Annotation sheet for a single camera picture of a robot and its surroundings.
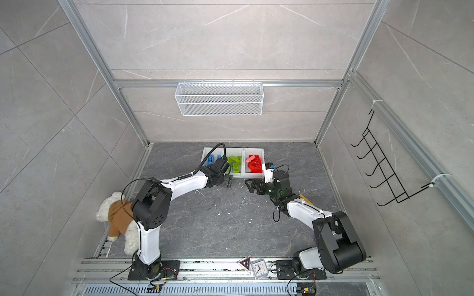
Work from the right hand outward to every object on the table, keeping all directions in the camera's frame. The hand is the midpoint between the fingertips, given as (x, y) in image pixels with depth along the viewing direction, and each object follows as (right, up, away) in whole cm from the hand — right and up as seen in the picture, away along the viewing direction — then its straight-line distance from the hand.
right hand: (252, 179), depth 88 cm
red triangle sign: (-3, -33, -14) cm, 36 cm away
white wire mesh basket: (-18, +44, +12) cm, 49 cm away
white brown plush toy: (-62, -13, -7) cm, 64 cm away
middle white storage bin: (-9, +14, +25) cm, 30 cm away
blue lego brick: (-18, +10, -14) cm, 25 cm away
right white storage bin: (-2, +13, +18) cm, 22 cm away
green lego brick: (-8, +8, +15) cm, 19 cm away
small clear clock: (+2, -34, -15) cm, 38 cm away
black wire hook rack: (+49, +1, -24) cm, 54 cm away
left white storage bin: (-27, +15, +19) cm, 36 cm away
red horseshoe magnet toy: (+3, +6, +15) cm, 17 cm away
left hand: (-14, +1, +9) cm, 17 cm away
